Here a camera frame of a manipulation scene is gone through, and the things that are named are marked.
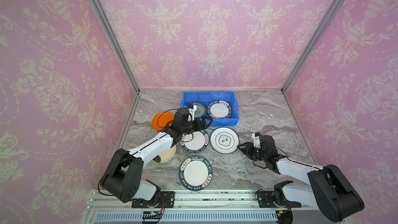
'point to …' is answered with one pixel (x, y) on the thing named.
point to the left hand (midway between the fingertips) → (208, 123)
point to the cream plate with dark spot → (167, 155)
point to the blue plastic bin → (207, 97)
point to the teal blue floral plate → (201, 109)
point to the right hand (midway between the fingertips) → (239, 147)
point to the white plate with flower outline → (224, 140)
